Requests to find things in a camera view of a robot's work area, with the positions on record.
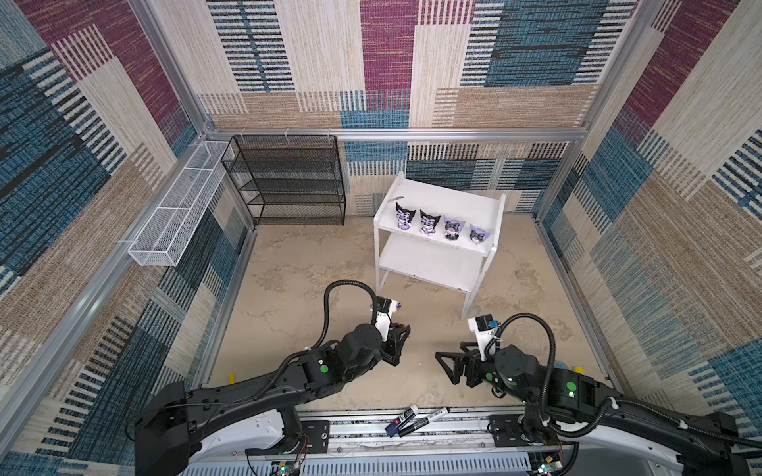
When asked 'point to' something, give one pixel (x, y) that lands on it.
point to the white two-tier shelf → (438, 233)
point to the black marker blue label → (410, 413)
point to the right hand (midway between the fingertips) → (450, 357)
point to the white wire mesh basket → (162, 239)
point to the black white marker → (423, 422)
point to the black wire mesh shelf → (289, 179)
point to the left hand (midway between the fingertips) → (409, 327)
